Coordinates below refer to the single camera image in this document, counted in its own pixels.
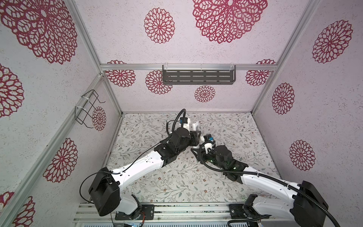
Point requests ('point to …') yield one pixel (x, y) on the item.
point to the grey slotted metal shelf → (198, 74)
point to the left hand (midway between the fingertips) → (197, 134)
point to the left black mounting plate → (147, 212)
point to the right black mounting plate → (237, 212)
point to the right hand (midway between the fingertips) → (194, 145)
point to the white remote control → (195, 126)
